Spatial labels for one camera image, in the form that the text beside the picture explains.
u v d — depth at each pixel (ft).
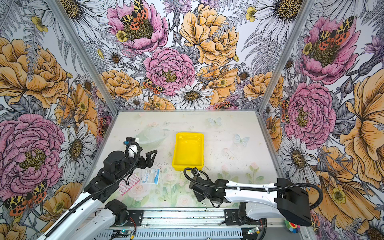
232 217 2.43
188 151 3.19
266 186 1.56
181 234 2.13
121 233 2.33
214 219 2.49
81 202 1.54
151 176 2.88
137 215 2.45
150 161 2.21
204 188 1.98
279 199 1.40
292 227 2.31
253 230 2.35
